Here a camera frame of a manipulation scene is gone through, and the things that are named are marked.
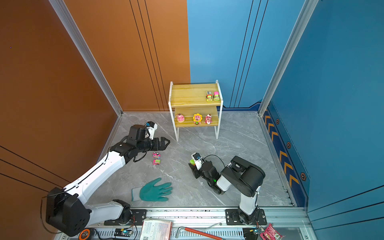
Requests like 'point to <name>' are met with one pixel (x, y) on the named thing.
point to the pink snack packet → (270, 233)
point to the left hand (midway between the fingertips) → (164, 140)
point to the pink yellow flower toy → (197, 118)
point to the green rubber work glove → (150, 192)
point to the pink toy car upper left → (156, 155)
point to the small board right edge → (251, 233)
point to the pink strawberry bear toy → (208, 119)
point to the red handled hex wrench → (198, 232)
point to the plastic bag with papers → (156, 229)
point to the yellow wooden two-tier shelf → (195, 105)
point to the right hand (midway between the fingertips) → (191, 162)
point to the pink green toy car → (156, 162)
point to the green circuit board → (122, 232)
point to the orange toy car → (192, 161)
